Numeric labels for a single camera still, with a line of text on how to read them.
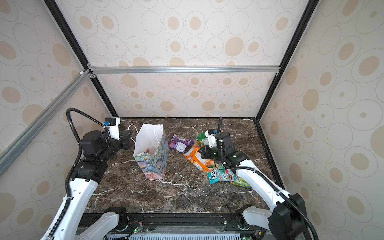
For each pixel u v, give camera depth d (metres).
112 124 0.57
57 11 0.69
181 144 1.00
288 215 0.39
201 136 1.06
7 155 0.51
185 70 0.91
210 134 0.70
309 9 0.69
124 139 0.59
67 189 0.43
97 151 0.51
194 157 0.80
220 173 0.87
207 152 0.68
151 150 0.95
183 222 0.75
